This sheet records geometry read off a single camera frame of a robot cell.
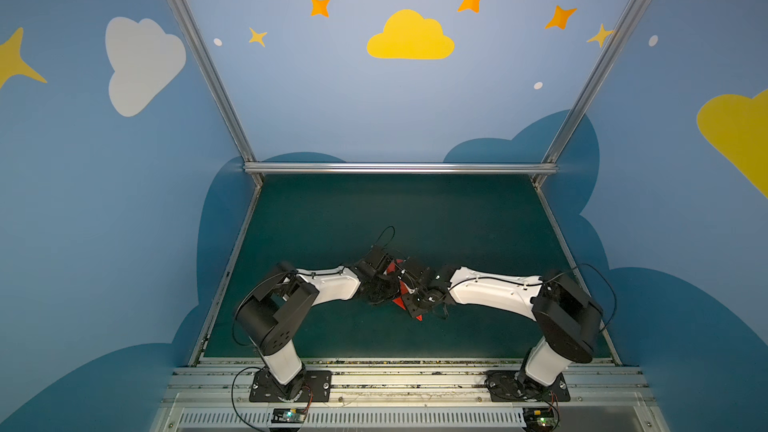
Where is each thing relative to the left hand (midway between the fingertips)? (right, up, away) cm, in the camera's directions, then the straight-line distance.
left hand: (406, 295), depth 89 cm
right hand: (+1, -1, -2) cm, 3 cm away
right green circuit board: (+32, -25, -18) cm, 44 cm away
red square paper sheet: (-1, +5, -9) cm, 10 cm away
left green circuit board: (-30, -24, -17) cm, 42 cm away
